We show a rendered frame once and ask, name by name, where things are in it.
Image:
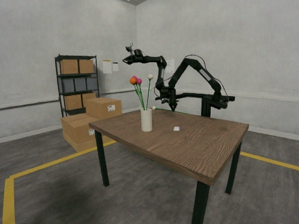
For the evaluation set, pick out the white flower with green stem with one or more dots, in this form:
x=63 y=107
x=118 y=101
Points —
x=150 y=76

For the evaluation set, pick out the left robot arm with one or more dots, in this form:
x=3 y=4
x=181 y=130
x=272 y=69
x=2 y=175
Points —
x=196 y=66

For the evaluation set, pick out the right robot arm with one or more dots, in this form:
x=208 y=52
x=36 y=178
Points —
x=161 y=67

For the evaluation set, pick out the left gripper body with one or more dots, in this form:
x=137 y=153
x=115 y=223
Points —
x=172 y=100

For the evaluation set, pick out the white cylindrical vase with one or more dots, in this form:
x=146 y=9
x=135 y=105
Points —
x=146 y=120

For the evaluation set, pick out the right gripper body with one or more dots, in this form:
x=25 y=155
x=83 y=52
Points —
x=135 y=59

